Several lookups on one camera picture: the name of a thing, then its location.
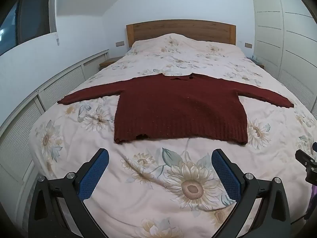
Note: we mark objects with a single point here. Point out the white wardrobe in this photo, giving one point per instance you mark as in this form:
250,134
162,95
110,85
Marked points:
284,42

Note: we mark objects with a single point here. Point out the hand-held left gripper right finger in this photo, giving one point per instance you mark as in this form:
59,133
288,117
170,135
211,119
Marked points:
226,176

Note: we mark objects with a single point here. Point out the window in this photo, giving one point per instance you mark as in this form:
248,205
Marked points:
29,17

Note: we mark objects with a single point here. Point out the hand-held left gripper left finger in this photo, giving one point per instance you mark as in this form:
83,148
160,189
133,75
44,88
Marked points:
92,176

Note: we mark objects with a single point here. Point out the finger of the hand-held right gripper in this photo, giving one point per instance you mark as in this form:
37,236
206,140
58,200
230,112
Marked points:
305,159

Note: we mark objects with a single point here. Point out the white radiator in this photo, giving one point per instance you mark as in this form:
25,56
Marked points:
57,86

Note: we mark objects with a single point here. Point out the bed with floral duvet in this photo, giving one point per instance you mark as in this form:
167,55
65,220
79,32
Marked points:
148,191

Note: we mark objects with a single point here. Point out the dark red knitted sweater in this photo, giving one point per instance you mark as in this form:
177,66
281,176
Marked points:
180,104

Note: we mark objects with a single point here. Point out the wooden nightstand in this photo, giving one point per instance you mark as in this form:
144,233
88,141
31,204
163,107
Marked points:
257,63
109,62

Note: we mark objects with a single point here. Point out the wooden headboard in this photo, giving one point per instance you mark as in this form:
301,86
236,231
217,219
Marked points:
180,29

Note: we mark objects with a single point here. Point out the purple cloth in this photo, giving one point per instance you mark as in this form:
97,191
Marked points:
313,200

